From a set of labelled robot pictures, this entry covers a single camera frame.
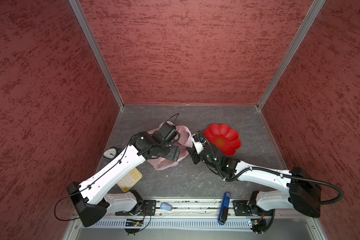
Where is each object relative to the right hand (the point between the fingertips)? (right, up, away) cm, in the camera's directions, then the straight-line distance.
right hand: (187, 150), depth 78 cm
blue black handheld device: (+18, -29, -6) cm, 34 cm away
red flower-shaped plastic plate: (+26, +3, +24) cm, 35 cm away
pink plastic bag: (-2, +5, -5) cm, 7 cm away
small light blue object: (-12, -28, -4) cm, 31 cm away
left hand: (-9, -1, -7) cm, 11 cm away
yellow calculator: (-32, -18, +4) cm, 37 cm away
